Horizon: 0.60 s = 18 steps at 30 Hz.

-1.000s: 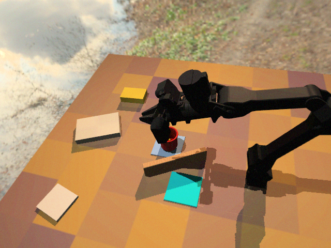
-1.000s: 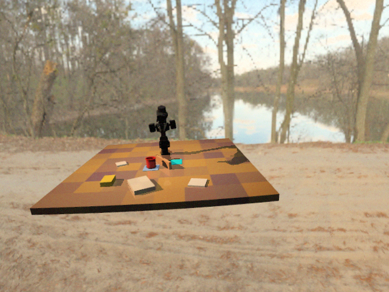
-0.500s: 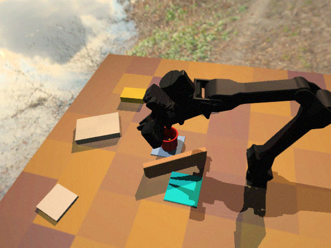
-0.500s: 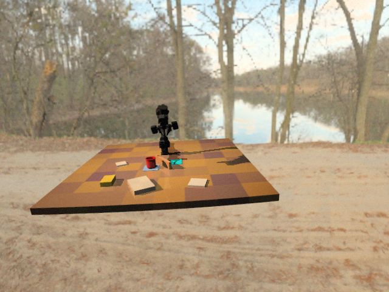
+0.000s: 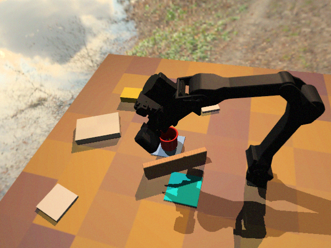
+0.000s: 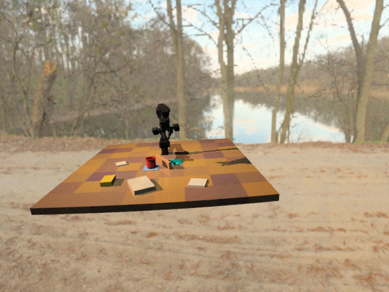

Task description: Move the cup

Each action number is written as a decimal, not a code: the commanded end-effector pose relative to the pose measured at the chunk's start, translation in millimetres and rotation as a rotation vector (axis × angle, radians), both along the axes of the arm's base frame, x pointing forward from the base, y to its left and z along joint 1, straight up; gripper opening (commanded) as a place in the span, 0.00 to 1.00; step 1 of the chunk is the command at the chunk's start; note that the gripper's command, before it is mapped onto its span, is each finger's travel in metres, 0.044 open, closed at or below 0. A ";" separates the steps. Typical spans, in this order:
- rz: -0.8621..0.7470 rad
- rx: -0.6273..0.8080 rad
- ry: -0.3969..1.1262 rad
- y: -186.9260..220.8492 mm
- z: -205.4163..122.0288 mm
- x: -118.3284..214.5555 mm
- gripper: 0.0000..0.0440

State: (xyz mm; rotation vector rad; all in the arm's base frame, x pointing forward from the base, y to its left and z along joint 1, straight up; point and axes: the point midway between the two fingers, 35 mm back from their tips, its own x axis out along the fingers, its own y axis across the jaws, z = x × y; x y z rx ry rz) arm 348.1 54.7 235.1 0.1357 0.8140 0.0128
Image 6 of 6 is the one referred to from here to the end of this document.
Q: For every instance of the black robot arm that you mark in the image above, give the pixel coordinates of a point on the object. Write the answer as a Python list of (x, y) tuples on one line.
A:
[(162, 112)]

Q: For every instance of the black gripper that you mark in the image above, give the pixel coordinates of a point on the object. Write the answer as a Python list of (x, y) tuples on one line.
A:
[(165, 128)]

